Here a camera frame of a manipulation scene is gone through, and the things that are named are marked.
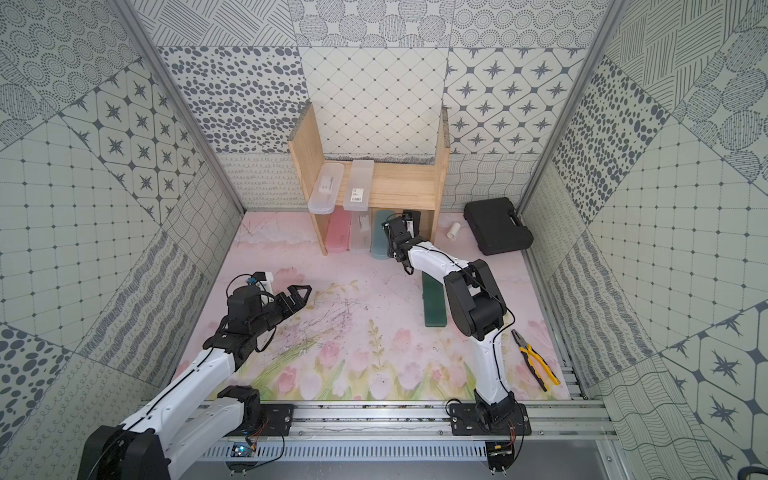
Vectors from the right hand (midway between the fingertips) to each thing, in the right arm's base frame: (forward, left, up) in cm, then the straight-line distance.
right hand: (408, 247), depth 101 cm
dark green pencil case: (-18, -8, -6) cm, 20 cm away
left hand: (-21, +31, +6) cm, 38 cm away
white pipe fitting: (+10, -17, -3) cm, 20 cm away
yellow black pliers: (-37, -37, -9) cm, 53 cm away
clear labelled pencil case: (+5, +15, +23) cm, 28 cm away
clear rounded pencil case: (+1, +25, +23) cm, 34 cm away
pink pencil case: (+6, +25, +1) cm, 26 cm away
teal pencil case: (0, +10, +2) cm, 10 cm away
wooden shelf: (+8, +3, +21) cm, 23 cm away
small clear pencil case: (+7, +17, 0) cm, 18 cm away
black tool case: (+13, -34, -3) cm, 36 cm away
